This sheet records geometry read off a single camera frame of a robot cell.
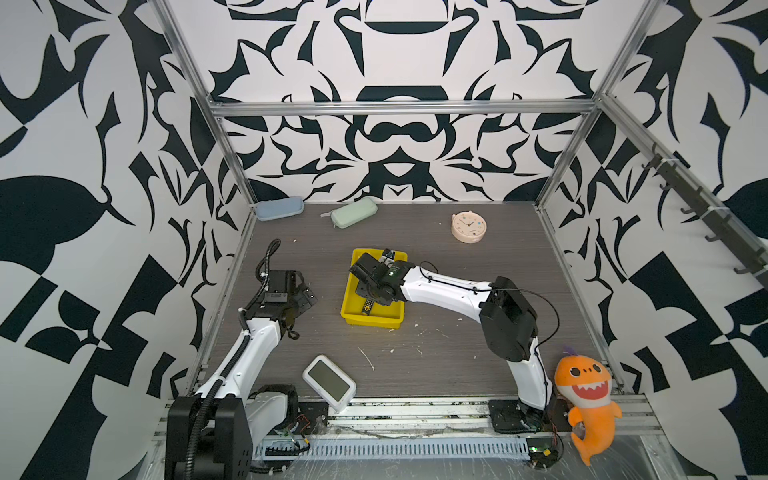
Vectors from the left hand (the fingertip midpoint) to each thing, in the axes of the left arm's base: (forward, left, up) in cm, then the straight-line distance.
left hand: (295, 297), depth 86 cm
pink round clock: (+30, -57, -7) cm, 65 cm away
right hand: (+3, -19, -1) cm, 19 cm away
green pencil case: (+38, -14, -7) cm, 41 cm away
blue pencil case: (+43, +14, -8) cm, 46 cm away
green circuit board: (-37, -61, -9) cm, 72 cm away
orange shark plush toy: (-25, -72, +1) cm, 76 cm away
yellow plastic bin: (-5, -24, -4) cm, 25 cm away
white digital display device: (-22, -11, -4) cm, 25 cm away
